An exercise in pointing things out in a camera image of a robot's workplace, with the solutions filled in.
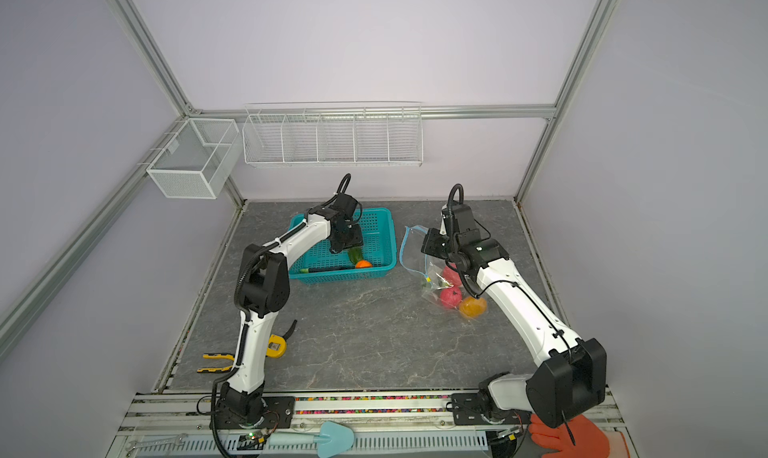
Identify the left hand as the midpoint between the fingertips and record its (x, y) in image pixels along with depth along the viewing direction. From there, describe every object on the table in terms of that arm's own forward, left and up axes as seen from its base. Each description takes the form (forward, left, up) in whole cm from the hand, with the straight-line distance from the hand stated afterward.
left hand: (359, 244), depth 100 cm
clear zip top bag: (-20, -24, +8) cm, 32 cm away
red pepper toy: (-19, -27, +8) cm, 34 cm away
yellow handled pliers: (-36, +39, -5) cm, 53 cm away
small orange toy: (-8, -1, 0) cm, 8 cm away
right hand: (-12, -20, +17) cm, 29 cm away
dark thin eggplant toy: (-5, +12, -6) cm, 15 cm away
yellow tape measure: (-31, +23, -3) cm, 39 cm away
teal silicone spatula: (-53, +6, -5) cm, 54 cm away
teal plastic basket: (+2, -6, -4) cm, 8 cm away
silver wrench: (-51, +54, -5) cm, 75 cm away
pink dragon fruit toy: (-21, -28, 0) cm, 35 cm away
